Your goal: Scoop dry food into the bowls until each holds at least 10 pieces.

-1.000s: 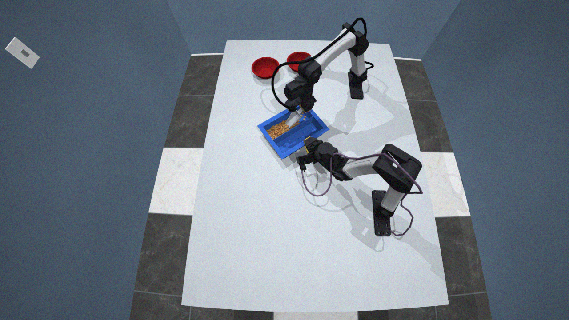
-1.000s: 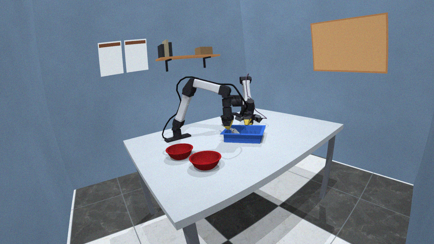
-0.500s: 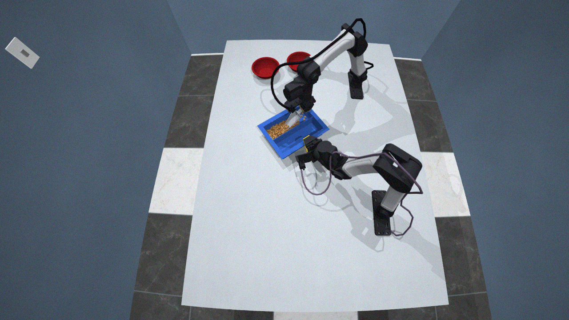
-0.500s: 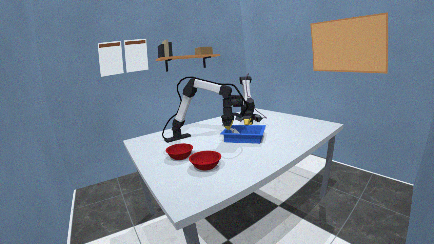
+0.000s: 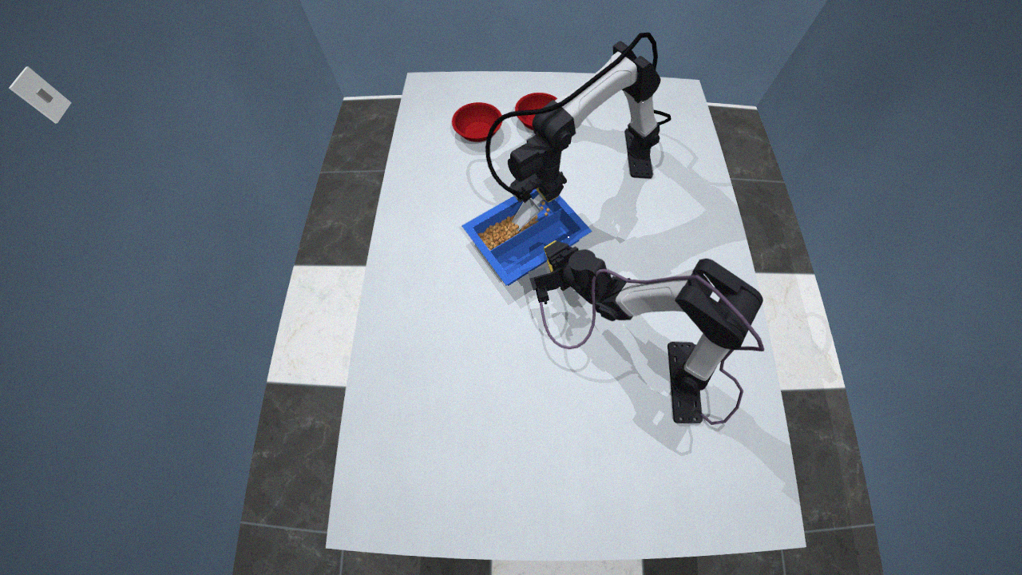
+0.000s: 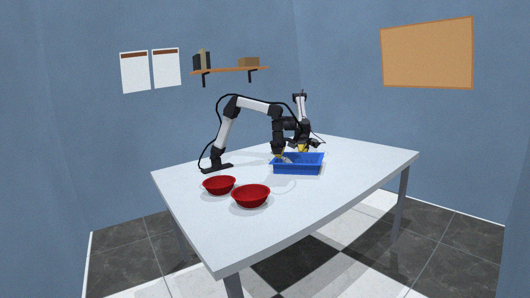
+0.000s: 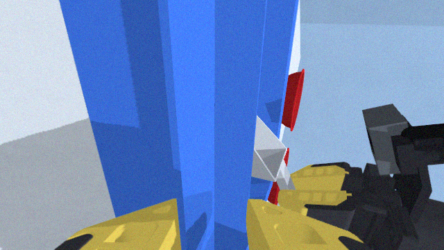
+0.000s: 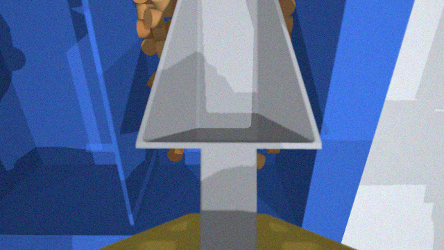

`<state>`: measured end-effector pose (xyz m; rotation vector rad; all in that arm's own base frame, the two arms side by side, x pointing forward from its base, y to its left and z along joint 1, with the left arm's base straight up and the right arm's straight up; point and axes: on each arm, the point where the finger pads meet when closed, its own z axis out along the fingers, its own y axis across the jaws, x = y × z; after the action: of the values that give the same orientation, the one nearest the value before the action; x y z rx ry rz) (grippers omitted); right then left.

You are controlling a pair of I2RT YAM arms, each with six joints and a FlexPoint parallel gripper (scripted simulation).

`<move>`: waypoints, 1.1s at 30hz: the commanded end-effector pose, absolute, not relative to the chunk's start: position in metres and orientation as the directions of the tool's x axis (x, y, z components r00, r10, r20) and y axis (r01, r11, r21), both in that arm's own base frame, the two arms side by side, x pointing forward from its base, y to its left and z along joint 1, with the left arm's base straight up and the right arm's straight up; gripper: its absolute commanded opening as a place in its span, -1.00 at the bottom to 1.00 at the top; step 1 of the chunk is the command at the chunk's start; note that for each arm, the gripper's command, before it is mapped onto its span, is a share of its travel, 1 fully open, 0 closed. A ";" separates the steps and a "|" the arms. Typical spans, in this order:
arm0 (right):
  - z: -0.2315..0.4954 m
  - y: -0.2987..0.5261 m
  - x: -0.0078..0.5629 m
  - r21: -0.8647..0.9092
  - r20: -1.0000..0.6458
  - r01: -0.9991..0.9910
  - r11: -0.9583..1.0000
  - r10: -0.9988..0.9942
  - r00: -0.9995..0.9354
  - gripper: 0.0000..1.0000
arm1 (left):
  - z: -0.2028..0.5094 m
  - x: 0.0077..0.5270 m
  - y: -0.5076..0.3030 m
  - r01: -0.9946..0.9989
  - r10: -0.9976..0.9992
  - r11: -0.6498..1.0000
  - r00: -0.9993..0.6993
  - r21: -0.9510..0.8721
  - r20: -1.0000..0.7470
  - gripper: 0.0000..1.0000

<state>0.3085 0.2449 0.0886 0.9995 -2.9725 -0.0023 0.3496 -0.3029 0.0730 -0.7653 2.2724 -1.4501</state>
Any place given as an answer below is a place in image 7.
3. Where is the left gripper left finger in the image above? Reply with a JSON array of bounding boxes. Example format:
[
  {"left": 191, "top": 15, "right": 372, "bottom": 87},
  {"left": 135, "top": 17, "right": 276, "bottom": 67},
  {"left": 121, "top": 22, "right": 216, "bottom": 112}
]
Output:
[{"left": 67, "top": 199, "right": 181, "bottom": 250}]

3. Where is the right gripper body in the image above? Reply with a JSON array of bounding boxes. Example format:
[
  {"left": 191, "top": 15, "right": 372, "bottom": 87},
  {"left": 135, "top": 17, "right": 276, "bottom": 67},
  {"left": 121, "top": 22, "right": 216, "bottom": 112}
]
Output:
[{"left": 305, "top": 162, "right": 444, "bottom": 250}]

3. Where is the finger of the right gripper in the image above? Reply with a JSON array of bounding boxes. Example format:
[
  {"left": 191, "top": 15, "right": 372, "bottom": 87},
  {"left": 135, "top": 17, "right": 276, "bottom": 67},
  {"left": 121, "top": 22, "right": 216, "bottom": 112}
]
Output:
[
  {"left": 290, "top": 165, "right": 349, "bottom": 190},
  {"left": 277, "top": 190, "right": 352, "bottom": 215}
]

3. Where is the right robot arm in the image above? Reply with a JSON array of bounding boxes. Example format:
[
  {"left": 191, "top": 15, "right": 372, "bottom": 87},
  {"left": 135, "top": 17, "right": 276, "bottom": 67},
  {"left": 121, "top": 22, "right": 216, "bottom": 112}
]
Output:
[{"left": 362, "top": 104, "right": 444, "bottom": 224}]

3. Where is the grey scoop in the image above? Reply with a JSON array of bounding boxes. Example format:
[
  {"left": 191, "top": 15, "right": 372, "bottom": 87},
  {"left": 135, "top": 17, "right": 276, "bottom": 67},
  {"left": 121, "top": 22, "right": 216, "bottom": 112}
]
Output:
[{"left": 251, "top": 116, "right": 296, "bottom": 190}]

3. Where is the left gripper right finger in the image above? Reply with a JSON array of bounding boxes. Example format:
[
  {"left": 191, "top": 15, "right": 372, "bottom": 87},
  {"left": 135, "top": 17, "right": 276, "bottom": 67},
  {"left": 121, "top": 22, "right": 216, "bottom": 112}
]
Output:
[{"left": 246, "top": 199, "right": 362, "bottom": 250}]

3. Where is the red bowl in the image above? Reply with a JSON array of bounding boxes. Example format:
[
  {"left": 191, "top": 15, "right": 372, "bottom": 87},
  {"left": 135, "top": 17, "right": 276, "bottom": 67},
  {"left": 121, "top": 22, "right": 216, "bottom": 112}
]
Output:
[
  {"left": 268, "top": 148, "right": 289, "bottom": 205},
  {"left": 282, "top": 69, "right": 305, "bottom": 131}
]

